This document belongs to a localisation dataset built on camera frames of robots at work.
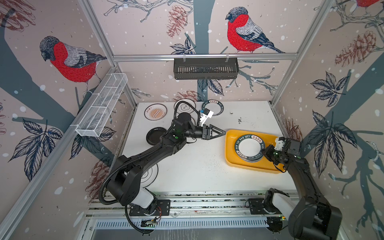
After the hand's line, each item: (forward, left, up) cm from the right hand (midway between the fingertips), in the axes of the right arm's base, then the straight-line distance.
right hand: (262, 151), depth 84 cm
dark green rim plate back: (+42, +25, -6) cm, 50 cm away
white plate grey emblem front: (-14, +65, -6) cm, 67 cm away
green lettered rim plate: (+5, +5, -7) cm, 10 cm away
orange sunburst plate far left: (+36, +73, -6) cm, 82 cm away
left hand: (-6, +25, +23) cm, 35 cm away
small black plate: (+12, +69, -5) cm, 70 cm away
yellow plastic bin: (-2, +17, -8) cm, 18 cm away
